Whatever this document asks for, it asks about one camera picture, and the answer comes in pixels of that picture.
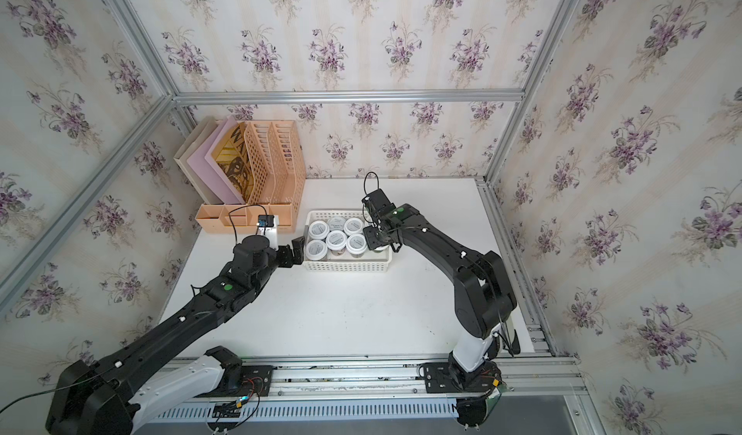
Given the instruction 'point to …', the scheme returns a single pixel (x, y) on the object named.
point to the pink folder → (207, 168)
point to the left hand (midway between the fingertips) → (293, 239)
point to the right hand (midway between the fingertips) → (381, 236)
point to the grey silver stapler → (515, 345)
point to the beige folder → (187, 150)
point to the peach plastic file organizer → (277, 185)
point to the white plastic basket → (373, 261)
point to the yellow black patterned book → (232, 157)
